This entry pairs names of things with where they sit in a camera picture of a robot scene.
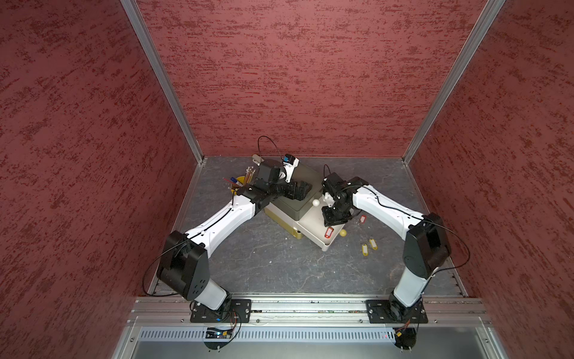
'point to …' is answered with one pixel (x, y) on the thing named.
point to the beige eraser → (257, 159)
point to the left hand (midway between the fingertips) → (300, 188)
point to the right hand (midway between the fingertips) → (329, 226)
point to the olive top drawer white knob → (294, 209)
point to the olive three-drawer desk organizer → (273, 212)
